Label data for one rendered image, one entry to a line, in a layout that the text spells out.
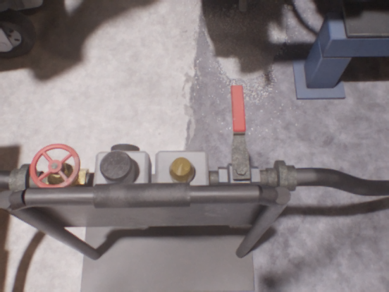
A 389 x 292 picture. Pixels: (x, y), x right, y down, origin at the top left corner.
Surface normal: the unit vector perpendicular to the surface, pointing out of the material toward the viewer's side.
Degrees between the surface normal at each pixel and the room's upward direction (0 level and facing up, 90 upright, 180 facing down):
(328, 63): 90
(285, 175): 9
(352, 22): 0
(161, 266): 0
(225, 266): 0
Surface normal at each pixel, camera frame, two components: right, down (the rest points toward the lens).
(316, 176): 0.11, -0.12
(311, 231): 0.00, -0.37
